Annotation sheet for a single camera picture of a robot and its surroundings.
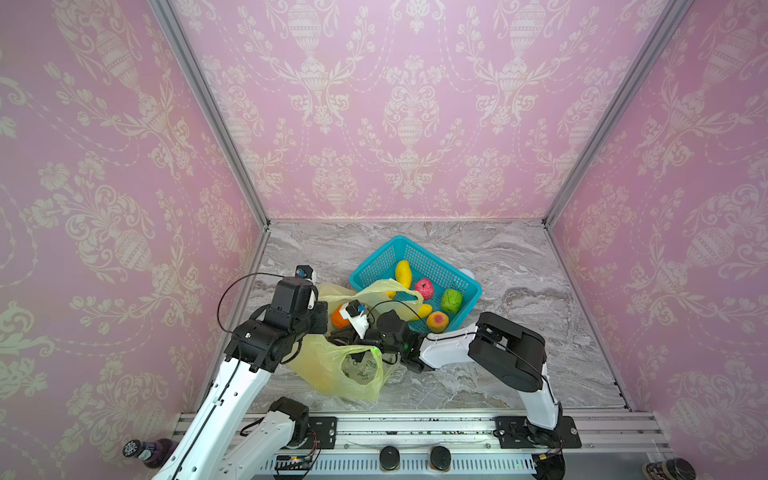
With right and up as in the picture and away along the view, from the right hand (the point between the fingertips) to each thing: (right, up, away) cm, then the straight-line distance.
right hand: (332, 337), depth 79 cm
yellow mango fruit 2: (+26, +4, +13) cm, 29 cm away
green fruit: (+34, +7, +13) cm, 37 cm away
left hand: (-1, +9, -6) cm, 11 cm away
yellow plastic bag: (+5, -3, -13) cm, 15 cm away
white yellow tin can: (+41, +15, +21) cm, 48 cm away
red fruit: (+26, +11, +16) cm, 33 cm away
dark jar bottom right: (+74, -22, -17) cm, 80 cm away
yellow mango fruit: (+20, +15, +21) cm, 33 cm away
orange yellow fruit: (+29, +2, +9) cm, 31 cm away
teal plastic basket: (+33, +10, +21) cm, 41 cm away
